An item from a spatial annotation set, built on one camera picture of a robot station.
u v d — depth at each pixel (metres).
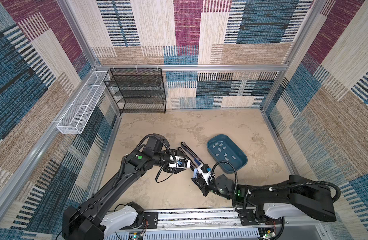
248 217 0.73
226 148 0.97
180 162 0.58
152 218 0.74
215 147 0.99
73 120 0.70
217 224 0.73
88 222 0.38
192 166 0.89
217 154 0.95
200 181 0.70
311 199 0.44
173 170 0.67
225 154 0.95
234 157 0.94
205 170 0.67
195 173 0.73
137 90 1.11
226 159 0.94
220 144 1.00
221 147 0.99
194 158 0.93
